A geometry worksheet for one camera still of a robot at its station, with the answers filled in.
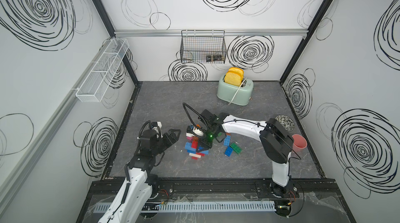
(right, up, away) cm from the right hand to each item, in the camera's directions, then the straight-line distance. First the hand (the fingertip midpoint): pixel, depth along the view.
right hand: (198, 148), depth 82 cm
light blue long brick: (-5, +2, -2) cm, 6 cm away
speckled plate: (+55, +12, +13) cm, 57 cm away
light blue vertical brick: (+17, +2, +7) cm, 18 cm away
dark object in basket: (+10, +50, +7) cm, 51 cm away
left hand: (-11, +8, -2) cm, 14 cm away
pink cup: (+53, +3, -1) cm, 54 cm away
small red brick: (-2, +3, -3) cm, 5 cm away
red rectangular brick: (0, -2, -3) cm, 3 cm away
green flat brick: (+21, -1, +3) cm, 21 cm away
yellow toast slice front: (+21, +39, +13) cm, 46 cm away
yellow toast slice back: (+24, +45, +14) cm, 53 cm away
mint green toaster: (+17, +31, +14) cm, 38 cm away
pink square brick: (-5, +3, +7) cm, 9 cm away
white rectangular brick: (-1, -3, -1) cm, 4 cm away
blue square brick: (+17, -2, +3) cm, 17 cm away
